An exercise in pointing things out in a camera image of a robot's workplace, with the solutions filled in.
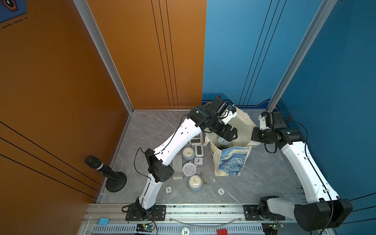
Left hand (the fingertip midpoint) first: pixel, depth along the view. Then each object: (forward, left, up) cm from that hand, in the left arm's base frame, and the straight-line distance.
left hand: (231, 131), depth 72 cm
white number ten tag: (-39, +21, -22) cm, 49 cm away
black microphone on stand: (-17, +62, -26) cm, 69 cm away
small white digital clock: (+3, +15, -26) cm, 30 cm away
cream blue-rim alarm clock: (+9, -1, -23) cm, 25 cm away
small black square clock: (-4, +15, -26) cm, 31 cm away
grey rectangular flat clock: (-8, +28, -27) cm, 40 cm away
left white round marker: (-20, +32, -29) cm, 47 cm away
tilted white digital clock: (+10, +17, -25) cm, 32 cm away
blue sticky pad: (-35, +62, -28) cm, 77 cm away
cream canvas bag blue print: (-11, 0, -10) cm, 15 cm away
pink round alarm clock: (-9, +21, -25) cm, 34 cm away
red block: (-39, +5, -26) cm, 47 cm away
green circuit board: (-37, +42, -30) cm, 63 cm away
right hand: (+3, -14, -6) cm, 15 cm away
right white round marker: (-21, +3, -28) cm, 35 cm away
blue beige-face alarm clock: (-18, +17, -24) cm, 35 cm away
